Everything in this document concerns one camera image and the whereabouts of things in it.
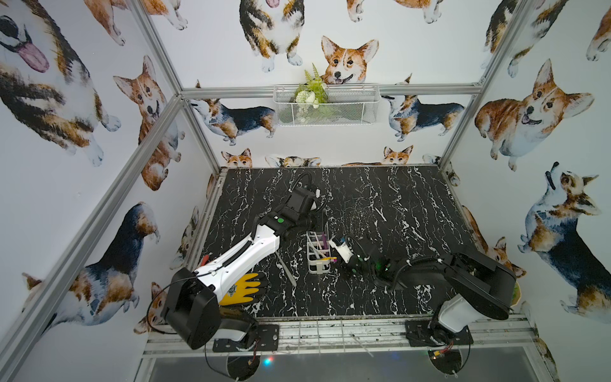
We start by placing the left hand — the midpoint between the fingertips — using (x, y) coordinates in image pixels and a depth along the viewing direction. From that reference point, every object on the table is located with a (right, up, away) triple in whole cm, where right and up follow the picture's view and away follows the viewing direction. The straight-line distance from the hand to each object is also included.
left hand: (329, 215), depth 80 cm
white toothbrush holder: (-4, -13, +2) cm, 14 cm away
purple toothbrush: (-1, -9, +1) cm, 10 cm away
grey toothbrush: (-15, -21, +7) cm, 27 cm away
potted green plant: (+56, -23, -9) cm, 61 cm away
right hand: (0, -16, +4) cm, 17 cm away
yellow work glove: (-30, -25, +2) cm, 39 cm away
